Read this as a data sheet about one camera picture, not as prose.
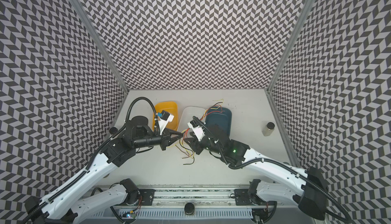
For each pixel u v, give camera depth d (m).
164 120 0.59
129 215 0.67
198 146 0.61
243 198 0.72
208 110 0.99
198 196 0.75
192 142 0.60
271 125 0.89
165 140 0.56
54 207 0.38
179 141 0.65
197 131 0.59
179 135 0.64
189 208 0.62
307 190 0.39
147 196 0.73
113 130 0.84
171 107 1.03
